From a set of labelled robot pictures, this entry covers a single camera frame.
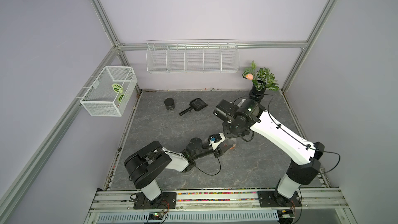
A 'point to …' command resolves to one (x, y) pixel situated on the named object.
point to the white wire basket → (110, 93)
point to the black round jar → (169, 103)
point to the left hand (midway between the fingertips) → (230, 141)
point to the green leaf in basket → (116, 87)
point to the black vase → (255, 95)
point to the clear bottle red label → (228, 141)
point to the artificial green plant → (261, 78)
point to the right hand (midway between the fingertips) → (230, 132)
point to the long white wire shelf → (190, 56)
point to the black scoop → (196, 104)
